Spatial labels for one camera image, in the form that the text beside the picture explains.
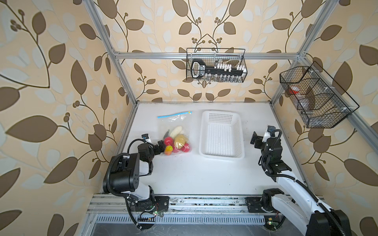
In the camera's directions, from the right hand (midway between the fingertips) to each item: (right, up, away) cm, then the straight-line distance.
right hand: (264, 136), depth 82 cm
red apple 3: (-51, -10, +6) cm, 52 cm away
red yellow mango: (-56, -9, +5) cm, 56 cm away
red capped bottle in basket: (+16, +26, -2) cm, 30 cm away
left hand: (-65, -5, +11) cm, 66 cm away
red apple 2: (-45, -8, +5) cm, 46 cm away
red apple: (-56, -4, +9) cm, 57 cm away
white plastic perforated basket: (-21, -2, +19) cm, 29 cm away
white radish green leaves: (-53, +1, +19) cm, 56 cm away
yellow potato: (-49, -3, +4) cm, 49 cm away
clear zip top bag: (-58, +7, +26) cm, 64 cm away
